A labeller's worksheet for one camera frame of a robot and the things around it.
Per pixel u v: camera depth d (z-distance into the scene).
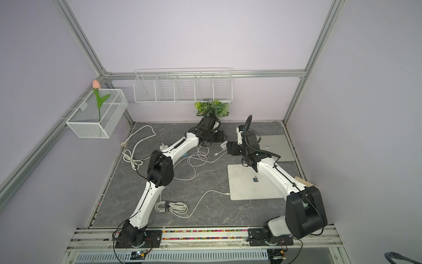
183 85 1.04
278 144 1.09
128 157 1.00
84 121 0.73
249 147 0.64
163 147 0.97
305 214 0.43
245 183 0.90
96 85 0.83
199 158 0.97
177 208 0.79
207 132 0.83
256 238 0.73
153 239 0.74
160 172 0.62
